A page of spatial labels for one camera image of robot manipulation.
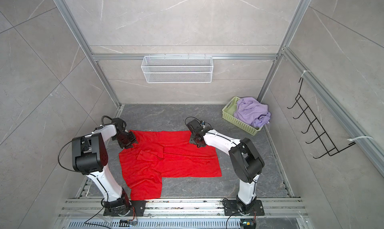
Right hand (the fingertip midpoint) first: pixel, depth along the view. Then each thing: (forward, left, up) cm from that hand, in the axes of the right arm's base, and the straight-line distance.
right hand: (194, 139), depth 94 cm
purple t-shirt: (+20, -41, +3) cm, 46 cm away
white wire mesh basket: (+41, +10, +25) cm, 49 cm away
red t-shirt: (-9, +25, -4) cm, 27 cm away
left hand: (+2, +40, -3) cm, 40 cm away
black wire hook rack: (-22, -55, +27) cm, 66 cm away
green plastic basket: (+18, -24, +2) cm, 31 cm away
